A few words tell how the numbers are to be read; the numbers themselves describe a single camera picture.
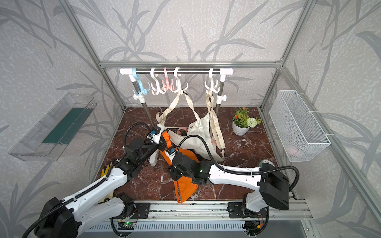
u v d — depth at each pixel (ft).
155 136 2.06
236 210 2.45
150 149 2.15
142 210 2.42
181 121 3.66
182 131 3.21
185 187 2.57
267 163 1.48
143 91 2.23
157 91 2.22
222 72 1.95
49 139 2.09
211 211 2.47
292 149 2.37
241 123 3.20
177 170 1.89
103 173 2.77
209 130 2.67
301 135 1.99
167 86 2.22
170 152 2.11
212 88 2.23
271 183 1.35
